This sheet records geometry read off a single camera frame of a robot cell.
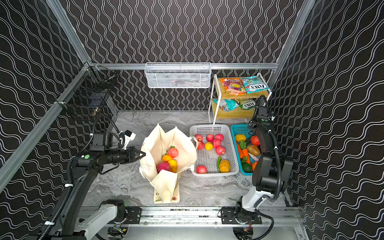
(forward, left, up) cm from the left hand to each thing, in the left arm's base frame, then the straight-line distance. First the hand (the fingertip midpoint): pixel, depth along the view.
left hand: (146, 154), depth 70 cm
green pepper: (+5, -52, -20) cm, 56 cm away
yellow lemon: (+3, -10, -17) cm, 20 cm away
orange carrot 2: (+16, -53, -22) cm, 60 cm away
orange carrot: (+17, -50, -22) cm, 57 cm away
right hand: (+23, -62, -7) cm, 66 cm away
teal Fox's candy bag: (+40, -54, +12) cm, 68 cm away
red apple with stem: (+15, -37, -19) cm, 45 cm away
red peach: (+24, -24, -18) cm, 38 cm away
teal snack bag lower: (+42, -42, -5) cm, 60 cm away
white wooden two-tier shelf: (+32, -33, -2) cm, 46 cm away
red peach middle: (+18, -25, -19) cm, 36 cm away
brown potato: (+18, -58, -22) cm, 65 cm away
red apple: (+3, -26, -19) cm, 32 cm away
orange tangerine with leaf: (+9, -4, -20) cm, 22 cm away
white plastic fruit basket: (+15, -35, -23) cm, 45 cm away
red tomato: (+23, -59, -18) cm, 66 cm away
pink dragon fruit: (+1, -5, -12) cm, 13 cm away
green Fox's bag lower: (+44, -55, -6) cm, 71 cm away
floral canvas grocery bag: (+8, -1, -3) cm, 9 cm away
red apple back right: (+27, -37, -20) cm, 50 cm away
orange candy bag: (+38, -43, +12) cm, 59 cm away
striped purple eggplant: (+13, -58, -23) cm, 64 cm away
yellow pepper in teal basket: (+27, -51, -21) cm, 61 cm away
